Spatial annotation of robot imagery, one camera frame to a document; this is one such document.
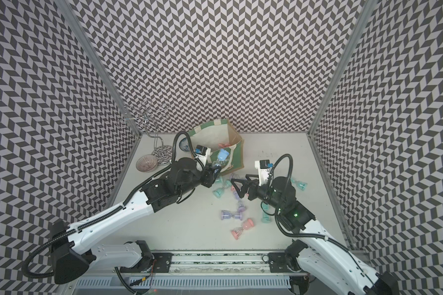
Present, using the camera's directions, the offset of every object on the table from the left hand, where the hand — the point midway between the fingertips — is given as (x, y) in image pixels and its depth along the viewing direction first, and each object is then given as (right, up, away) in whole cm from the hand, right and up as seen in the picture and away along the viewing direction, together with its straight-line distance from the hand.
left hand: (215, 168), depth 72 cm
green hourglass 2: (0, -13, +17) cm, 22 cm away
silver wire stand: (-34, +23, +12) cm, 43 cm away
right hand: (+9, -5, -1) cm, 11 cm away
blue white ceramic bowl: (-22, +10, +37) cm, 44 cm away
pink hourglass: (+1, +10, +33) cm, 35 cm away
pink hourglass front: (+13, -26, +10) cm, 31 cm away
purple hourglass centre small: (+11, -20, +12) cm, 25 cm away
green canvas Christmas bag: (+4, +8, +10) cm, 14 cm away
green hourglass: (+22, -24, +11) cm, 34 cm away
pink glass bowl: (-41, 0, +30) cm, 51 cm away
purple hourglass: (+4, -22, +11) cm, 25 cm away
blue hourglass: (+3, +5, -1) cm, 6 cm away
